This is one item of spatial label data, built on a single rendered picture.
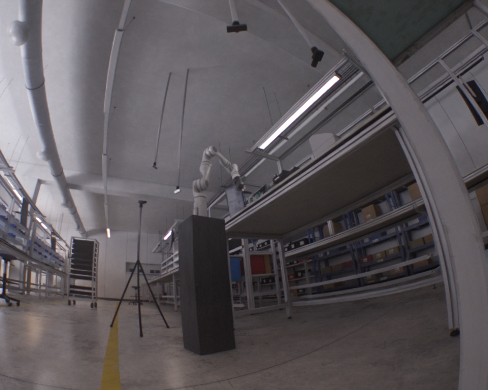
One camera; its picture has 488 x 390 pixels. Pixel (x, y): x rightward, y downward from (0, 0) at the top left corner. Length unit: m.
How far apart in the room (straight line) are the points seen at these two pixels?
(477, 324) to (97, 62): 4.48
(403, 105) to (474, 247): 0.13
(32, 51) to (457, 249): 4.06
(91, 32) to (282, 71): 3.33
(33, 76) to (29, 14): 1.08
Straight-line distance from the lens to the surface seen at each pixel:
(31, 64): 4.08
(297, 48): 3.57
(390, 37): 0.96
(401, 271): 5.03
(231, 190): 3.45
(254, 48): 3.97
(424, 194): 1.03
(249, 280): 3.46
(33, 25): 3.77
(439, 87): 3.34
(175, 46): 3.92
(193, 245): 1.37
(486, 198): 4.20
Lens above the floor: 0.36
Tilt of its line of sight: 24 degrees up
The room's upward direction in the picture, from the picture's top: 6 degrees counter-clockwise
